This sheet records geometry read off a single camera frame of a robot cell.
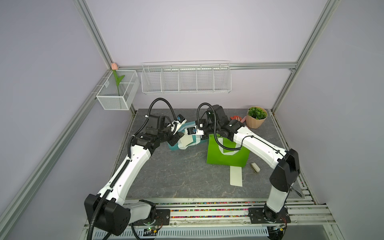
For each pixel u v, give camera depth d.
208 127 0.67
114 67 0.89
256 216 0.74
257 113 0.99
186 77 0.99
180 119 0.64
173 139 0.67
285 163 0.46
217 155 0.86
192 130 0.62
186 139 0.83
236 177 0.87
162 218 0.73
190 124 0.66
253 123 1.05
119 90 0.89
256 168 0.87
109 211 0.38
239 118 1.13
